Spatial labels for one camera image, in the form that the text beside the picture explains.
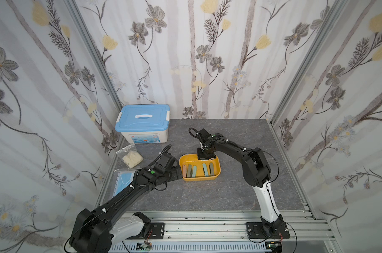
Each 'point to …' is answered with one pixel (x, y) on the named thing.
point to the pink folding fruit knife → (184, 171)
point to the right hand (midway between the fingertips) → (203, 152)
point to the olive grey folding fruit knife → (211, 169)
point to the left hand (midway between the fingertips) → (176, 172)
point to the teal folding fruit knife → (205, 169)
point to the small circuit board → (144, 246)
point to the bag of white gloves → (130, 156)
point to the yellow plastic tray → (192, 159)
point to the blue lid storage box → (142, 124)
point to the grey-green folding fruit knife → (189, 171)
